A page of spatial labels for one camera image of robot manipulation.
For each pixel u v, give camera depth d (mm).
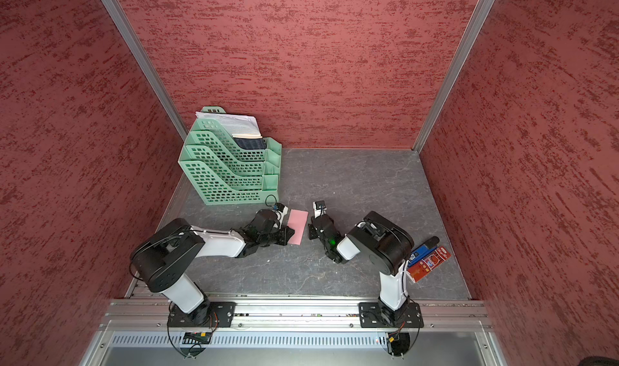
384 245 516
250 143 1041
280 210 849
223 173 974
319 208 831
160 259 459
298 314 757
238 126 969
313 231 852
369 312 741
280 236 818
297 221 979
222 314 741
